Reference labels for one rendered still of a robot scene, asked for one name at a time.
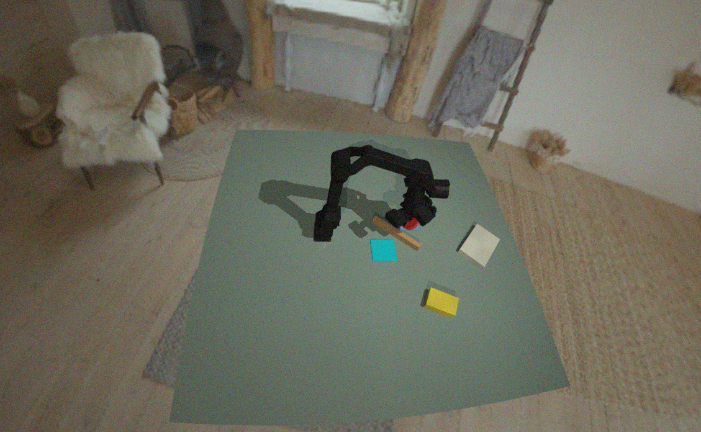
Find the tan wooden bar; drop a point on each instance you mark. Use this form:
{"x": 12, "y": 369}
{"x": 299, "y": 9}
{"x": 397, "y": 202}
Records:
{"x": 396, "y": 233}

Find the red cup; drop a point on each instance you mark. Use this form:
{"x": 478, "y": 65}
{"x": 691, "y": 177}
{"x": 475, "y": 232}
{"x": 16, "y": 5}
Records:
{"x": 411, "y": 224}

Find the yellow rectangular block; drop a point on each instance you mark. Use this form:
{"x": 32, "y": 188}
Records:
{"x": 442, "y": 303}

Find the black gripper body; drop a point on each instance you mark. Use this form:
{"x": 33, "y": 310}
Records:
{"x": 398, "y": 217}

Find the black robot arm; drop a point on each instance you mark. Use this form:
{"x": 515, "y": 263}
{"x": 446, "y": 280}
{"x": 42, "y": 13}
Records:
{"x": 419, "y": 178}

